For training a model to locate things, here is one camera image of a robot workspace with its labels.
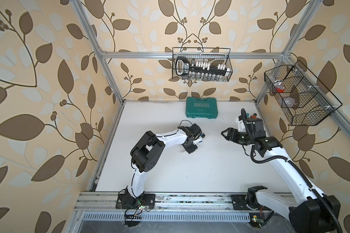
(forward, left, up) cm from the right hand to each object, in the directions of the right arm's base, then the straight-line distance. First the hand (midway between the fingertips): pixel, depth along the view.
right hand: (226, 134), depth 80 cm
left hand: (+2, +20, -16) cm, 25 cm away
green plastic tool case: (+33, +8, -13) cm, 37 cm away
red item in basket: (+19, -32, +15) cm, 39 cm away
